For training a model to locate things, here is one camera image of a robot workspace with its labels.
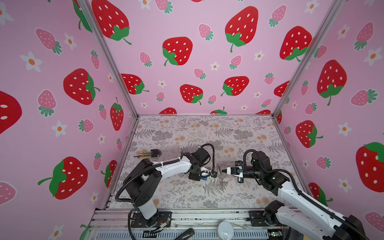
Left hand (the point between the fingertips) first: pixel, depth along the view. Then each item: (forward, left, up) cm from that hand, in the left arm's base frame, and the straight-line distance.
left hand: (199, 171), depth 89 cm
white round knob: (-30, -12, +4) cm, 32 cm away
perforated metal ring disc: (-2, -13, -2) cm, 14 cm away
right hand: (-5, -12, +15) cm, 20 cm away
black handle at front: (-31, +6, +2) cm, 32 cm away
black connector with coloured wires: (+13, +31, -1) cm, 34 cm away
